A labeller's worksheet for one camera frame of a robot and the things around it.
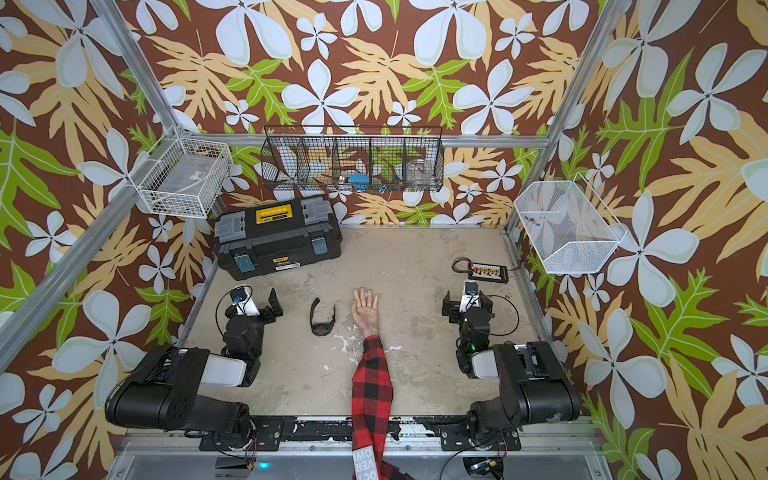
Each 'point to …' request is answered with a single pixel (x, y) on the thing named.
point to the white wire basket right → (570, 227)
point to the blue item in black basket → (359, 181)
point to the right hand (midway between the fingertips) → (464, 291)
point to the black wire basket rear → (353, 159)
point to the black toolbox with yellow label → (274, 237)
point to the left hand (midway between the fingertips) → (258, 290)
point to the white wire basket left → (183, 177)
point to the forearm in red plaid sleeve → (371, 405)
